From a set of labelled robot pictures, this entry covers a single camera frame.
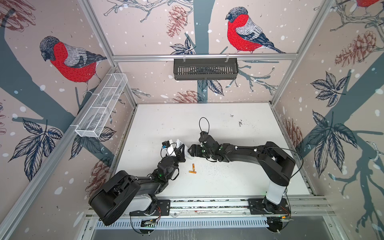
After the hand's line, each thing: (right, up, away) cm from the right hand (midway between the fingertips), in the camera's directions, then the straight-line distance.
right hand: (192, 154), depth 89 cm
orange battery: (+1, -8, -1) cm, 8 cm away
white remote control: (-10, +5, -13) cm, 17 cm away
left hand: (-4, +6, -7) cm, 10 cm away
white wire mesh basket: (-49, +29, -10) cm, 58 cm away
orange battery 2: (0, -10, -4) cm, 10 cm away
